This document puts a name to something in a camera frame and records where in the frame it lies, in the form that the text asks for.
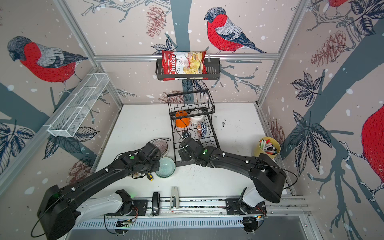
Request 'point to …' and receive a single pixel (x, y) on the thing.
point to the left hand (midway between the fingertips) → (158, 166)
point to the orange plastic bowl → (182, 122)
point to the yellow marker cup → (268, 146)
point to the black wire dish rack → (190, 116)
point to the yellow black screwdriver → (150, 176)
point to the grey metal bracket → (174, 191)
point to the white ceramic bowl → (195, 119)
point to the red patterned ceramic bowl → (201, 129)
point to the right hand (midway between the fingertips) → (185, 151)
